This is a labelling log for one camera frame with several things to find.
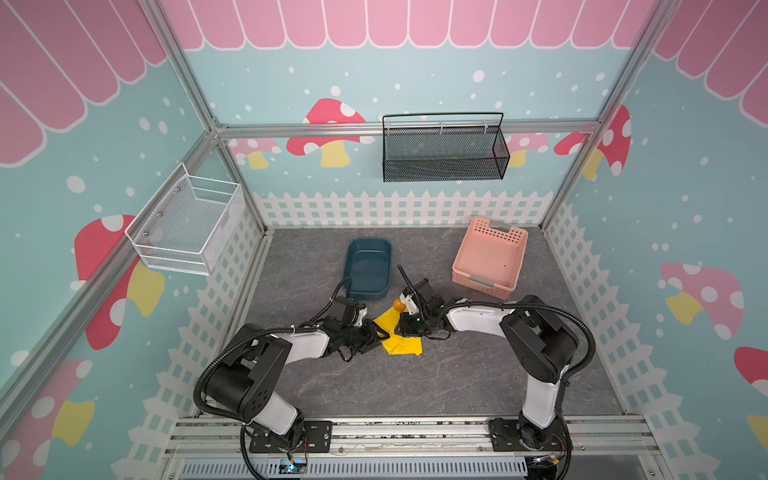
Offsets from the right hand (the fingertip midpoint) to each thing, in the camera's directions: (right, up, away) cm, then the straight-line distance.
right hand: (394, 330), depth 92 cm
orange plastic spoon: (+1, +7, +4) cm, 8 cm away
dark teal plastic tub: (-10, +20, +22) cm, 31 cm away
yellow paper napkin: (+1, -4, -2) cm, 5 cm away
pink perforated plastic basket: (+35, +22, +20) cm, 46 cm away
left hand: (-2, -3, -3) cm, 5 cm away
